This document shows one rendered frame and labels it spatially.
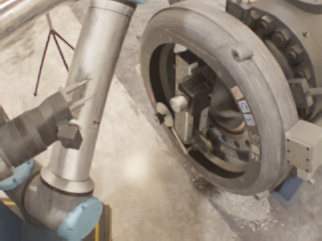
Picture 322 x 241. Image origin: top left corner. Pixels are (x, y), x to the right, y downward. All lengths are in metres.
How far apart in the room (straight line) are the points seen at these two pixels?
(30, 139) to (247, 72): 0.53
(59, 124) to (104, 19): 0.28
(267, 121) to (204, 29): 0.29
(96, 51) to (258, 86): 0.40
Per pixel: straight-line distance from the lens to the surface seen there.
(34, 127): 0.47
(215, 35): 0.80
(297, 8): 1.21
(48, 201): 0.75
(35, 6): 0.67
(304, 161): 0.81
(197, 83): 0.88
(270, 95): 0.78
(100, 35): 0.66
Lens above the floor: 1.40
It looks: 47 degrees down
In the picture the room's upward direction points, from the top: 3 degrees counter-clockwise
